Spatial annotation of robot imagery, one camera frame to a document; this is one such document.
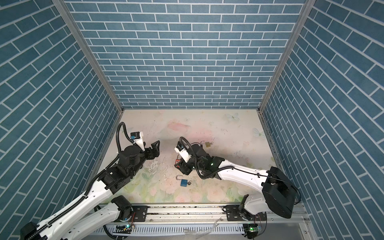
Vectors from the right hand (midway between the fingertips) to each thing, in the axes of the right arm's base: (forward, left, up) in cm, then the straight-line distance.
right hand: (176, 161), depth 77 cm
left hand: (+5, +11, +8) cm, 15 cm away
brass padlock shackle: (+21, -15, -15) cm, 30 cm away
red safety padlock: (+6, +2, -13) cm, 14 cm away
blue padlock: (-6, -4, -14) cm, 16 cm away
